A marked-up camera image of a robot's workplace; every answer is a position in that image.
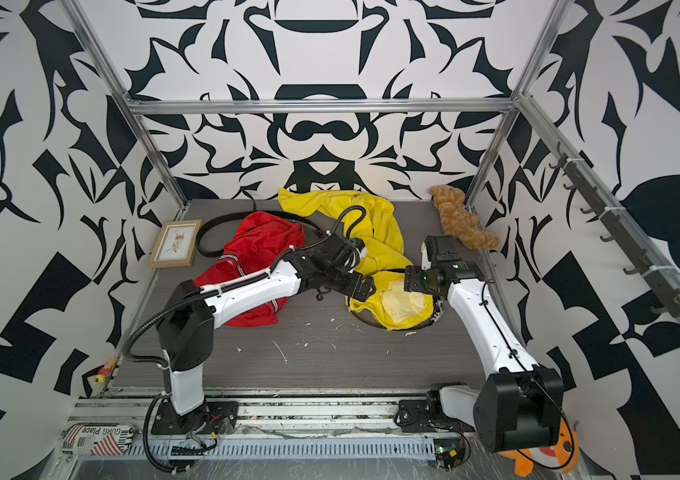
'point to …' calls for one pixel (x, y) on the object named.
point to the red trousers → (255, 248)
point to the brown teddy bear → (461, 221)
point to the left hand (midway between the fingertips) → (360, 277)
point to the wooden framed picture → (177, 244)
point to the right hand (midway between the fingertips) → (416, 275)
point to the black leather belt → (201, 233)
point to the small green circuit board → (449, 452)
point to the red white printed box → (98, 439)
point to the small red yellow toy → (105, 372)
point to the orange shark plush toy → (561, 457)
